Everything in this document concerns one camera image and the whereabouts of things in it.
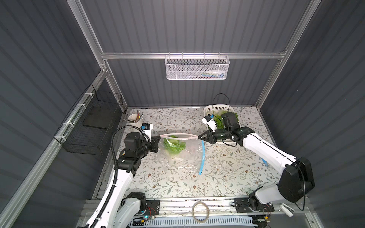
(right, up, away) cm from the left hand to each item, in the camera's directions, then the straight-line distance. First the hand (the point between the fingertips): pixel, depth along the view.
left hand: (160, 138), depth 75 cm
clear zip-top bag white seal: (+18, -14, +17) cm, 29 cm away
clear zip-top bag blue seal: (+21, -21, +10) cm, 32 cm away
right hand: (+23, +1, +2) cm, 23 cm away
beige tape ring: (+18, -38, -4) cm, 42 cm away
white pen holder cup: (-24, +10, +29) cm, 39 cm away
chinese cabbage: (+8, -5, +2) cm, 9 cm away
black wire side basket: (-37, +5, -3) cm, 37 cm away
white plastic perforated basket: (+35, +18, +37) cm, 54 cm away
